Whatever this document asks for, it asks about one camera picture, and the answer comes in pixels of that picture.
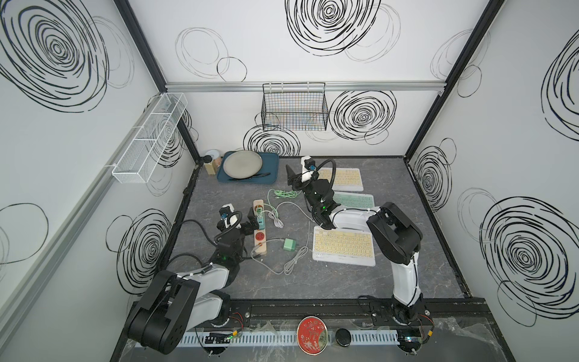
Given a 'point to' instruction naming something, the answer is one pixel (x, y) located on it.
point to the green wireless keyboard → (353, 199)
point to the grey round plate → (242, 164)
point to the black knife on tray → (249, 178)
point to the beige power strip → (260, 241)
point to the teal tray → (270, 164)
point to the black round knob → (343, 337)
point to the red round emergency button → (312, 335)
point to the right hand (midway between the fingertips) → (294, 163)
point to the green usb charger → (289, 244)
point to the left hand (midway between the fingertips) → (240, 211)
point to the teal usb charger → (261, 221)
